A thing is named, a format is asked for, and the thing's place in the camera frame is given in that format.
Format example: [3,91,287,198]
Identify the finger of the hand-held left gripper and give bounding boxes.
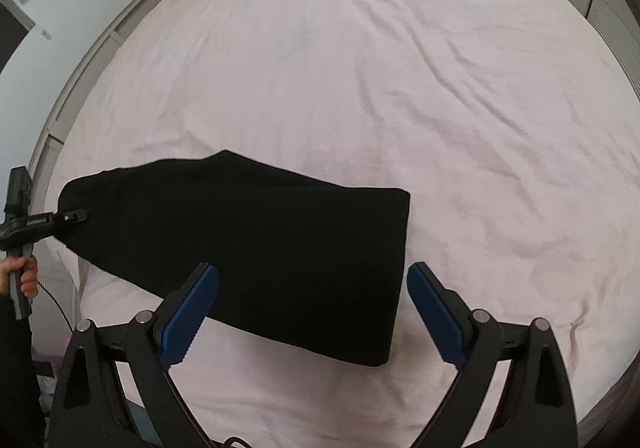
[52,209,89,225]

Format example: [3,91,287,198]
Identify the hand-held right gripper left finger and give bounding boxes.
[50,262,220,448]

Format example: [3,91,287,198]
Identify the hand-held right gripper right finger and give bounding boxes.
[406,262,579,448]

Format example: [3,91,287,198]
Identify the black pants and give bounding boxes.
[59,150,412,368]

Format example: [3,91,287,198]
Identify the person's left forearm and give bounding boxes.
[0,294,49,448]

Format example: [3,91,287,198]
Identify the person's left hand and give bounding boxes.
[0,256,40,301]

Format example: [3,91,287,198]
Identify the white low louvred cabinet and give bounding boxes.
[27,0,172,346]

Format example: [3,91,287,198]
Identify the bed with pink sheet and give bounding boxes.
[42,0,640,448]

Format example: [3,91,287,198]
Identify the white louvred wardrobe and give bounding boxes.
[540,0,640,96]

